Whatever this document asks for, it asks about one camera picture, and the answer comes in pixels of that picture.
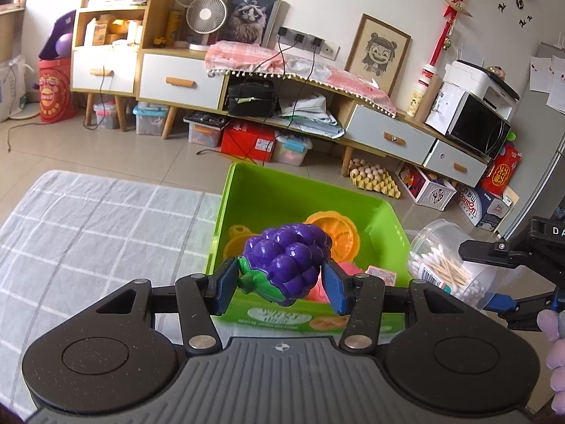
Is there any clear bin blue lid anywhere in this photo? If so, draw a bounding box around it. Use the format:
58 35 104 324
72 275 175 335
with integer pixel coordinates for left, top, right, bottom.
133 101 170 137

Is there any egg carton tray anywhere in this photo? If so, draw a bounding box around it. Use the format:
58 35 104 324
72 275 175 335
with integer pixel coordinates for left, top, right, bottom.
347 158 401 199

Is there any black bag in cabinet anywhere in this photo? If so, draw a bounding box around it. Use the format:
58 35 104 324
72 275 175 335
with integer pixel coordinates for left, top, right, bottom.
226 81 278 118

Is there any snack jar red lid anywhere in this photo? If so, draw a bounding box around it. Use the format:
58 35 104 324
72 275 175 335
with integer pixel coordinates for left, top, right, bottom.
407 63 437 117

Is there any yellow toy cup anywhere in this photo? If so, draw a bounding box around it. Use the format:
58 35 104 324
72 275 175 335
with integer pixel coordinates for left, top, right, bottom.
222 225 255 259

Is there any green plastic storage box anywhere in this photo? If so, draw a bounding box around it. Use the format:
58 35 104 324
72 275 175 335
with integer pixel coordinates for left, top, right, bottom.
206 163 411 334

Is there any white cartoon cardboard box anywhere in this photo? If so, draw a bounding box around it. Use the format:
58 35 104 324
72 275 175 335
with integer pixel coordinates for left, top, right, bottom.
397 162 457 212

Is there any white blue cardboard box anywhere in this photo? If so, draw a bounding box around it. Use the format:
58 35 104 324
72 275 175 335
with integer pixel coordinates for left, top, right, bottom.
457 186 513 232

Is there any grey checked tablecloth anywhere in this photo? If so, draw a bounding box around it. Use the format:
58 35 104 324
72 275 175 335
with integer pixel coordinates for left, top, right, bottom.
1 170 220 417

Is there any cat portrait picture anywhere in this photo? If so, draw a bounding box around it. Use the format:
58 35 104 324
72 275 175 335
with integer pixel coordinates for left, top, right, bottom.
218 0 281 47

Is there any red gift bag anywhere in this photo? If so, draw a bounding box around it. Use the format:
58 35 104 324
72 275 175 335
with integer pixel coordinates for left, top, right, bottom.
480 142 522 196

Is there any small pink card box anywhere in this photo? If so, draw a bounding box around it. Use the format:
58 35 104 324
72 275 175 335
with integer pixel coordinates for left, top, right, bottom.
366 265 397 286

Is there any red box under cabinet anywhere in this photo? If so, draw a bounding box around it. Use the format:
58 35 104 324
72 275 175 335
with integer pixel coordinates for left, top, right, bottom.
220 120 276 162

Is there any purple toy grape bunch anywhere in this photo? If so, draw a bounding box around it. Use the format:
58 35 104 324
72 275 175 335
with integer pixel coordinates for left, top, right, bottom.
238 223 332 306

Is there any silver refrigerator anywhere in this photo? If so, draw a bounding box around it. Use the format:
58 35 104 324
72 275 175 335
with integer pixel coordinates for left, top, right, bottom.
498 42 564 239

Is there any white printer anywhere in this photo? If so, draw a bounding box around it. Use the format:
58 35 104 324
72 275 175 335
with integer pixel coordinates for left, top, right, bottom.
444 60 520 120

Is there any orange toy pumpkin half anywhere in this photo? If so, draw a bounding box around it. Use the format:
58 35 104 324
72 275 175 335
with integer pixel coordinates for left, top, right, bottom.
305 211 361 262

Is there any tall wooden shelf cabinet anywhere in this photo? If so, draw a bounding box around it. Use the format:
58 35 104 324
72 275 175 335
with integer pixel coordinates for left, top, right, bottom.
70 0 180 132

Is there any clear cotton swab jar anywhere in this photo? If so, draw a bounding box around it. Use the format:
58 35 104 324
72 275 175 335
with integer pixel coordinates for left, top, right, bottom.
408 218 526 310

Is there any red hanging knot ornament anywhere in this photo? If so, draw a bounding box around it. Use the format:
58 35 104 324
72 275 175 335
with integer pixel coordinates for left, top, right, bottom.
429 0 471 66

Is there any wooden white tv cabinet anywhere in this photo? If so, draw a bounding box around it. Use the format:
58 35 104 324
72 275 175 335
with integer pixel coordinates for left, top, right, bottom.
138 49 488 187

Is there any pink cloth on cabinet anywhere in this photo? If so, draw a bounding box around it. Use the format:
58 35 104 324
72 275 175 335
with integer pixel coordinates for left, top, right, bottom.
204 40 397 118

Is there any black microwave oven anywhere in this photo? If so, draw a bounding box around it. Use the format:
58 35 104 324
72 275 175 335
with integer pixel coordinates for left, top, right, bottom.
425 82 510 159

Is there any pink toy shell piece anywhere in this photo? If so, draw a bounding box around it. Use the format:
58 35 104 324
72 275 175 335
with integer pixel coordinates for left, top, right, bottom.
305 261 362 304

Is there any framed cartoon girl drawing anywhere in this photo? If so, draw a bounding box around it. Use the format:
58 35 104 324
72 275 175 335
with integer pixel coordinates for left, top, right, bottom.
345 13 412 95

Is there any white desk fan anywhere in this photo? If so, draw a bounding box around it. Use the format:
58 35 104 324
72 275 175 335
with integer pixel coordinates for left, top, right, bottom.
186 0 227 51

